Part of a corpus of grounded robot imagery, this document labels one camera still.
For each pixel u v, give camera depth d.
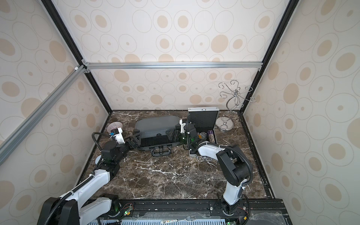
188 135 0.70
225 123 1.09
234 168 0.48
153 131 0.86
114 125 1.06
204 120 0.97
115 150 0.63
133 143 0.75
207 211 0.75
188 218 0.70
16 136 0.53
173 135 0.80
